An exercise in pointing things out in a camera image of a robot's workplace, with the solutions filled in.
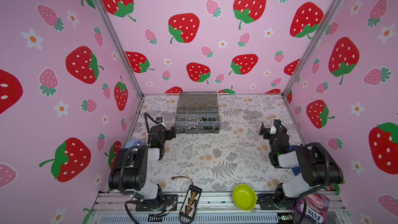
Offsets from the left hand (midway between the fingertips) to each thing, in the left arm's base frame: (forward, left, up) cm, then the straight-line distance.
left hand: (165, 126), depth 95 cm
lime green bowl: (-37, -45, -7) cm, 59 cm away
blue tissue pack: (-11, +17, -1) cm, 20 cm away
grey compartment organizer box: (+14, -19, -3) cm, 24 cm away
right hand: (-1, -65, +5) cm, 65 cm away
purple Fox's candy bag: (-41, -78, -5) cm, 88 cm away
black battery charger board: (-40, -18, -6) cm, 44 cm away
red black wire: (-28, -13, -7) cm, 32 cm away
